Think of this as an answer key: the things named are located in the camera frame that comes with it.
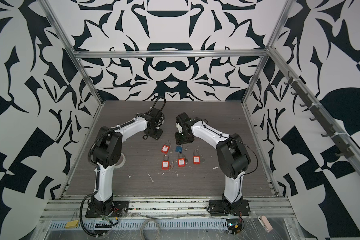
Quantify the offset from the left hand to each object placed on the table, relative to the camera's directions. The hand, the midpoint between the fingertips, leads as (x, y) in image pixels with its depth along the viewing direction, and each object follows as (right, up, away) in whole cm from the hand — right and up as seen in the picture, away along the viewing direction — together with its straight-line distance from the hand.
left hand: (157, 131), depth 98 cm
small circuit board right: (+40, -42, -28) cm, 64 cm away
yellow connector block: (-35, -41, -28) cm, 61 cm away
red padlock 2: (+16, -17, -9) cm, 25 cm away
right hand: (+15, -5, -8) cm, 17 cm away
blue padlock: (+14, -10, -3) cm, 18 cm away
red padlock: (+6, -10, -4) cm, 12 cm away
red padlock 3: (+25, -15, -9) cm, 30 cm away
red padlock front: (+7, -18, -10) cm, 22 cm away
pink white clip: (+53, -39, -30) cm, 72 cm away
